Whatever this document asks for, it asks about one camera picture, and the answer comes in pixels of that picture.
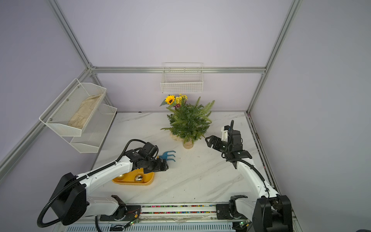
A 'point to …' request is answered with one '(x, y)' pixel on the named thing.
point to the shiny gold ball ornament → (138, 178)
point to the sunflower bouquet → (175, 101)
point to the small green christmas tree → (189, 122)
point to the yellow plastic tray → (148, 178)
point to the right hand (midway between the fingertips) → (211, 143)
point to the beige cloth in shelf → (85, 110)
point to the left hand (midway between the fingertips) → (161, 170)
